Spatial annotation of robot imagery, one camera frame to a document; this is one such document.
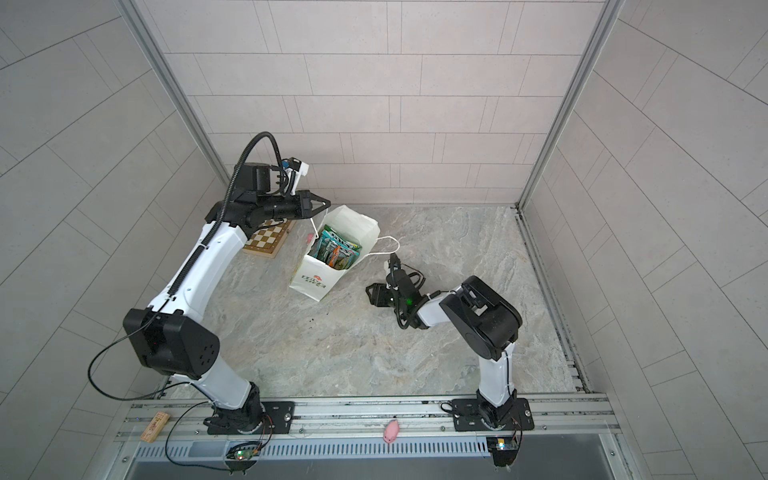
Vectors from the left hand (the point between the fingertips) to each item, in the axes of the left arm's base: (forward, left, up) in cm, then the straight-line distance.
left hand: (335, 199), depth 73 cm
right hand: (-8, -8, -33) cm, 35 cm away
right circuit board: (-49, -40, -33) cm, 71 cm away
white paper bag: (+3, +1, -20) cm, 21 cm away
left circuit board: (-50, +18, -30) cm, 61 cm away
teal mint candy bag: (-2, +3, -21) cm, 21 cm away
